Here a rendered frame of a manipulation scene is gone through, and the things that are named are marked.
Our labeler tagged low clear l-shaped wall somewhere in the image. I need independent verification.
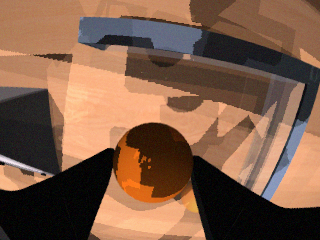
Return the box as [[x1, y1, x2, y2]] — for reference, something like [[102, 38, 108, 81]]
[[89, 43, 305, 195]]

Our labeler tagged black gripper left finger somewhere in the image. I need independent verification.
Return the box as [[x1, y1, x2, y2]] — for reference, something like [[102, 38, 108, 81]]
[[0, 148, 115, 240]]

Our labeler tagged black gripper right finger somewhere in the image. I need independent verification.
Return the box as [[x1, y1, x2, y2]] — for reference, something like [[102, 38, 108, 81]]
[[191, 156, 320, 240]]

